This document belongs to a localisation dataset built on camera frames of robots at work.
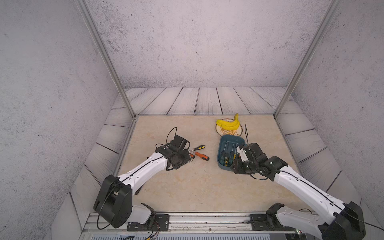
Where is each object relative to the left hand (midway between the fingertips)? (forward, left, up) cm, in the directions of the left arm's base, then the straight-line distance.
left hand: (191, 160), depth 84 cm
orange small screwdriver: (+8, 0, -9) cm, 12 cm away
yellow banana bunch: (+29, -27, -5) cm, 40 cm away
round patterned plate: (+28, -22, -10) cm, 37 cm away
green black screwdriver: (+6, -25, -8) cm, 27 cm away
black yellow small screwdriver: (+14, -6, -9) cm, 17 cm away
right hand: (-6, -22, +3) cm, 23 cm away
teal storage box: (+12, -24, -11) cm, 29 cm away
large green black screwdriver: (+7, -20, -8) cm, 22 cm away
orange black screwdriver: (+8, -7, -9) cm, 14 cm away
